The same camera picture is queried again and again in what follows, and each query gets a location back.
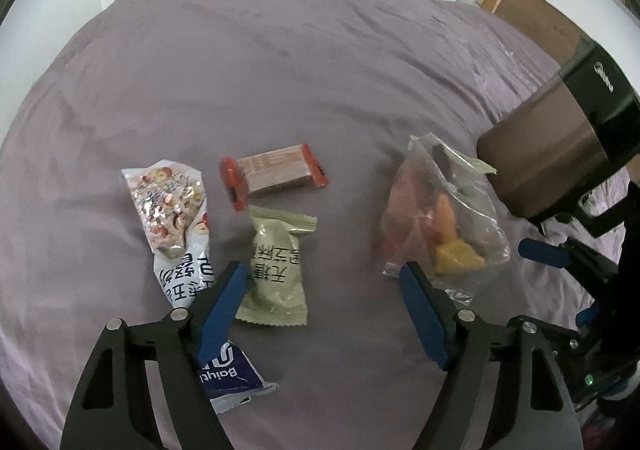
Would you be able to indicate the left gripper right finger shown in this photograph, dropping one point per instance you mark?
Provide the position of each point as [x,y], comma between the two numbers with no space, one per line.
[532,408]

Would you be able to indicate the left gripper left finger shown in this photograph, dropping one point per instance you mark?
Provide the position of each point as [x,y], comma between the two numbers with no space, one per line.
[112,408]

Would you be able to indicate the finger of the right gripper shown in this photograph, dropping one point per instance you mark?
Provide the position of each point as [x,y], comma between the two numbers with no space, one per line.
[577,258]

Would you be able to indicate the clear bag dried fruit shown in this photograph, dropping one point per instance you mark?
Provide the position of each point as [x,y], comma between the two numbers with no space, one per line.
[440,215]

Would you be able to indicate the green pastry packet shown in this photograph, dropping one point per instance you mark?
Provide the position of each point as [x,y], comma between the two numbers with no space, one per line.
[275,295]

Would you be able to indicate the cereal yogurt snack bag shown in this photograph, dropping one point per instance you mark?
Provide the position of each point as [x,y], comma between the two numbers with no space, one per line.
[170,200]

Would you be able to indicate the red brown snack bar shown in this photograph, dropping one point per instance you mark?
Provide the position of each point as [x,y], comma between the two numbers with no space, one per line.
[259,174]

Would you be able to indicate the wooden headboard panel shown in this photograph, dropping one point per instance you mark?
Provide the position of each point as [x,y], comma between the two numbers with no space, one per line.
[546,26]

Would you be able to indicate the grey purple bed cover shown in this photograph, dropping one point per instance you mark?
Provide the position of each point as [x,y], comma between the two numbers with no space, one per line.
[194,81]

